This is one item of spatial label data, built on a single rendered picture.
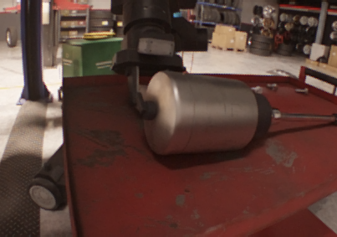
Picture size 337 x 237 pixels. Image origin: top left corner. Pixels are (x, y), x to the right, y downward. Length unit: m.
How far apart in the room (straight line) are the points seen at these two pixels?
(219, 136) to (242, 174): 0.06
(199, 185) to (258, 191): 0.07
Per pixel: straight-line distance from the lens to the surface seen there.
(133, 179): 0.27
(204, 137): 0.26
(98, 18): 8.20
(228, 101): 0.27
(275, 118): 0.38
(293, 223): 0.83
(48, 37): 4.86
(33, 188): 1.41
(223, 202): 0.25
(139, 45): 0.39
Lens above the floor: 1.01
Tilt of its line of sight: 23 degrees down
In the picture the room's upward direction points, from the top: 5 degrees clockwise
